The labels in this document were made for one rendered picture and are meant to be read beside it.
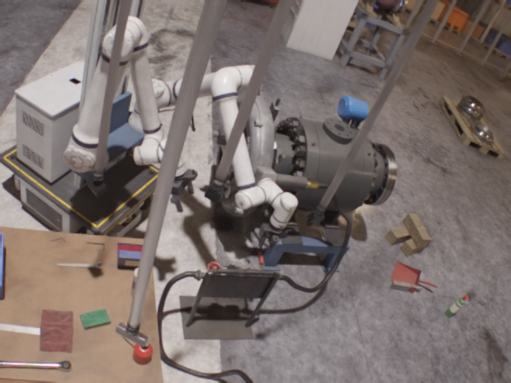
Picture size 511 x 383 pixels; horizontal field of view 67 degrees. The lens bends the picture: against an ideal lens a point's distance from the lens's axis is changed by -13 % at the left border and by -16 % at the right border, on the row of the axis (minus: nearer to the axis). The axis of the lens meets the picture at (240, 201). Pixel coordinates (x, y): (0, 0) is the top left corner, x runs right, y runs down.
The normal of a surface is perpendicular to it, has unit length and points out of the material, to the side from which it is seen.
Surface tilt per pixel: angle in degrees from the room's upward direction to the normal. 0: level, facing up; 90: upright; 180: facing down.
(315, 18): 90
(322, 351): 0
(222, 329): 0
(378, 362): 0
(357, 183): 66
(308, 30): 90
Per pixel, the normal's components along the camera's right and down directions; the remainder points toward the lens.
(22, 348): 0.29, -0.70
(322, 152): 0.33, -0.14
